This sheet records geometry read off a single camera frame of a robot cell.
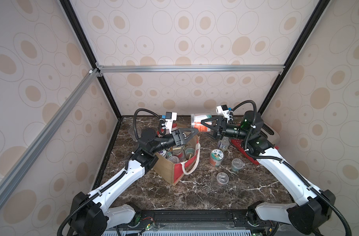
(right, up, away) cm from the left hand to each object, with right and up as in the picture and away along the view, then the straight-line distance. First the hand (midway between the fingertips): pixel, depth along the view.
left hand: (200, 135), depth 58 cm
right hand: (+3, +4, +4) cm, 6 cm away
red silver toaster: (+46, 0, +30) cm, 55 cm away
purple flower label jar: (-17, -10, +22) cm, 30 cm away
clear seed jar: (+20, -7, +37) cm, 43 cm away
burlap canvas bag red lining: (-11, -19, +14) cm, 26 cm away
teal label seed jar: (+26, -18, +29) cm, 43 cm away
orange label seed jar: (+13, -14, +30) cm, 35 cm away
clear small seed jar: (+15, -25, +24) cm, 38 cm away
